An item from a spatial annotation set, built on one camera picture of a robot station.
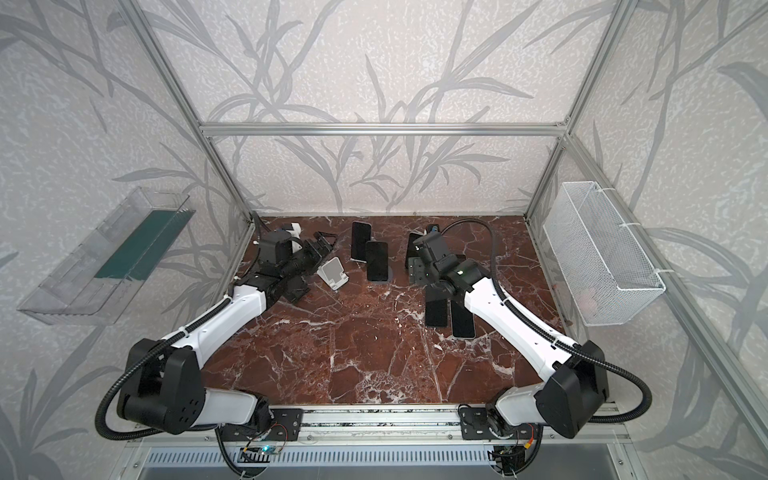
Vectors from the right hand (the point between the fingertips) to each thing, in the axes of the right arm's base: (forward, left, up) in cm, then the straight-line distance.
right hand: (426, 256), depth 81 cm
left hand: (+6, +25, +2) cm, 26 cm away
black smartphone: (-4, -4, -22) cm, 23 cm away
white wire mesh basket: (-15, -36, +14) cm, 42 cm away
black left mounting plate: (-38, +35, -19) cm, 55 cm away
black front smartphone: (-10, -12, -21) cm, 26 cm away
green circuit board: (-42, +38, -19) cm, 60 cm away
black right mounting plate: (-37, -11, -20) cm, 44 cm away
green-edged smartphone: (+13, +3, -14) cm, 20 cm away
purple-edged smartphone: (+17, +21, -11) cm, 30 cm away
